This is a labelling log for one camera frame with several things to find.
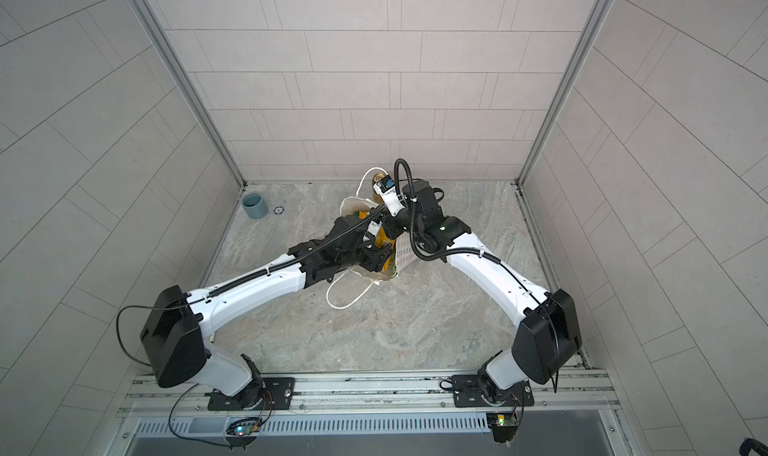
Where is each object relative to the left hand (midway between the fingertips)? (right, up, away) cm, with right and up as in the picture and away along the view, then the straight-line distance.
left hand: (392, 244), depth 79 cm
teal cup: (-49, +10, +25) cm, 56 cm away
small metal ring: (-42, +9, +29) cm, 52 cm away
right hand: (-4, +9, -2) cm, 10 cm away
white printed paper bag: (+4, -1, -7) cm, 8 cm away
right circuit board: (+26, -41, -10) cm, 50 cm away
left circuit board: (-32, -39, -14) cm, 52 cm away
